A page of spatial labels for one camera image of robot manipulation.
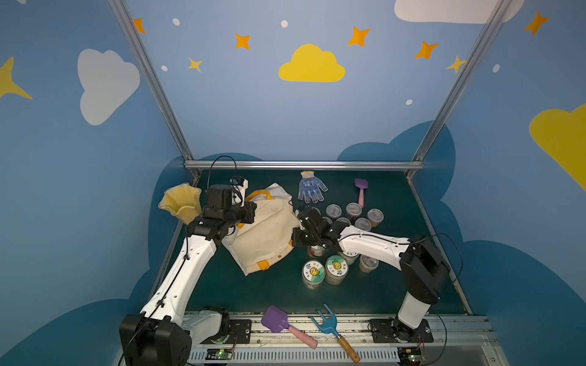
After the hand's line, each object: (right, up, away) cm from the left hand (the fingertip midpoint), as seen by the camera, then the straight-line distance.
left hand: (258, 203), depth 78 cm
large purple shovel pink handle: (+6, -40, -2) cm, 40 cm away
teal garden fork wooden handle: (+25, -41, -3) cm, 48 cm away
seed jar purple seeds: (+30, -5, +22) cm, 38 cm away
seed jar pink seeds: (+39, -4, +23) cm, 46 cm away
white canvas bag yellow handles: (-3, -18, +14) cm, 23 cm away
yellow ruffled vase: (-31, 0, +10) cm, 33 cm away
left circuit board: (-11, -47, -8) cm, 49 cm away
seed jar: (+34, -9, +18) cm, 39 cm away
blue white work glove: (+21, +7, +38) cm, 44 cm away
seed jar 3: (+40, -23, +6) cm, 46 cm away
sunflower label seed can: (+28, -24, +2) cm, 37 cm away
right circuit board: (+50, -49, -7) cm, 70 cm away
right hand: (+12, -12, +9) cm, 19 cm away
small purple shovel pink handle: (+48, +9, +39) cm, 62 cm away
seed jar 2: (+42, -9, +17) cm, 46 cm away
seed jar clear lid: (+48, -6, +21) cm, 52 cm away
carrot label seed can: (+21, -19, +8) cm, 29 cm away
